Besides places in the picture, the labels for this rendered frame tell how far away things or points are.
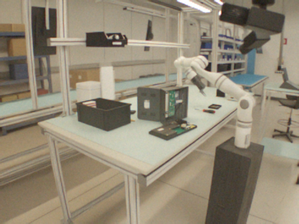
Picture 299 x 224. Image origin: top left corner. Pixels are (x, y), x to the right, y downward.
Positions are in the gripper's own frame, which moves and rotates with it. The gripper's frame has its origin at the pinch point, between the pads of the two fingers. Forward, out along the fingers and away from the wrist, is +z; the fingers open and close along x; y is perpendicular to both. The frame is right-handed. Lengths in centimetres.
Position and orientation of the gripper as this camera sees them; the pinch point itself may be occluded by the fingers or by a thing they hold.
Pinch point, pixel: (206, 96)
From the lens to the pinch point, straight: 175.1
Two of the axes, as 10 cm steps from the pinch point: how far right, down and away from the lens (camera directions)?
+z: 6.3, 7.7, -1.2
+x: 4.6, -2.4, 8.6
